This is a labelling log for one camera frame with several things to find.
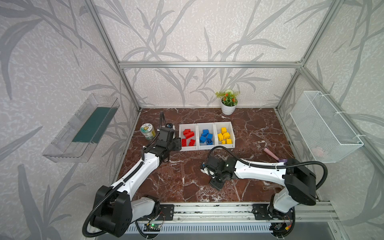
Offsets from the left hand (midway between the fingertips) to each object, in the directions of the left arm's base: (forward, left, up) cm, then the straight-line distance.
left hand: (178, 136), depth 86 cm
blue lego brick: (+13, -16, -14) cm, 25 cm away
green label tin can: (+8, +21, -7) cm, 24 cm away
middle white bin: (+13, -20, -9) cm, 26 cm away
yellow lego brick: (+12, -29, -11) cm, 33 cm away
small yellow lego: (+4, -28, -13) cm, 32 cm away
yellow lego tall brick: (+7, -26, -11) cm, 29 cm away
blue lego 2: (+5, -14, -11) cm, 18 cm away
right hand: (-19, -21, -11) cm, 30 cm away
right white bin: (+16, -25, -11) cm, 32 cm away
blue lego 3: (+9, -19, -14) cm, 25 cm away
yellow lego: (+8, -31, -12) cm, 34 cm away
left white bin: (+10, -8, -5) cm, 14 cm away
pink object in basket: (-12, -71, +8) cm, 72 cm away
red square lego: (+12, -3, -13) cm, 18 cm away
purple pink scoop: (-7, -63, -15) cm, 65 cm away
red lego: (+9, -5, -13) cm, 17 cm away
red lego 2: (+4, -7, -14) cm, 16 cm away
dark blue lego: (+3, -18, -11) cm, 22 cm away
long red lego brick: (+4, -2, -14) cm, 14 cm away
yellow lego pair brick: (+4, -32, -12) cm, 34 cm away
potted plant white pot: (+30, -33, 0) cm, 44 cm away
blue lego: (+9, -15, -13) cm, 22 cm away
